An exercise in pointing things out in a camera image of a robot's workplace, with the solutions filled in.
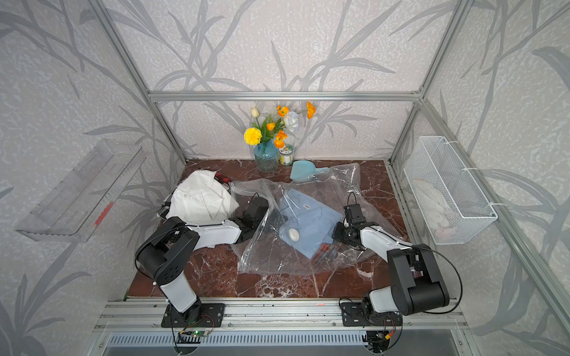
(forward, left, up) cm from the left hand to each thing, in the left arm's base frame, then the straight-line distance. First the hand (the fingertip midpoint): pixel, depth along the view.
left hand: (290, 219), depth 90 cm
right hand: (-3, -19, -6) cm, 20 cm away
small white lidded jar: (+38, +3, 0) cm, 38 cm away
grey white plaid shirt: (+6, +53, 0) cm, 53 cm away
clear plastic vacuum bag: (-17, +8, +7) cm, 20 cm away
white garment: (+7, +37, +4) cm, 38 cm away
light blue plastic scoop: (+33, -6, -7) cm, 34 cm away
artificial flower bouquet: (+34, +9, +21) cm, 40 cm away
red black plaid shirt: (+23, +34, -3) cm, 41 cm away
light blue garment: (0, -6, -4) cm, 7 cm away
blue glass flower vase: (+33, +13, +3) cm, 36 cm away
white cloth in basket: (-10, -52, +14) cm, 55 cm away
